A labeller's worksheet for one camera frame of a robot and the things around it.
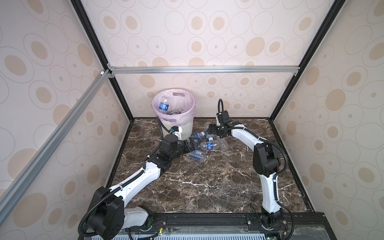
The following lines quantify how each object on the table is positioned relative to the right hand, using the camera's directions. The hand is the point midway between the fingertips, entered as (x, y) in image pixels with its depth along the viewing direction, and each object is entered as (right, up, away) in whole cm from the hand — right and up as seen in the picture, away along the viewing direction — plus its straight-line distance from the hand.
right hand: (212, 130), depth 101 cm
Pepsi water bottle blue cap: (-2, -10, -4) cm, 11 cm away
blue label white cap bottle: (-31, +16, -5) cm, 36 cm away
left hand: (-9, -6, -24) cm, 26 cm away
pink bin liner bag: (-25, +18, +4) cm, 31 cm away
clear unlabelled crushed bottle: (+7, -10, -1) cm, 12 cm away
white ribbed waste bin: (-17, 0, -4) cm, 17 cm away
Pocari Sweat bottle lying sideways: (-8, -3, +3) cm, 9 cm away
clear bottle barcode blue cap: (-10, -16, -8) cm, 20 cm away
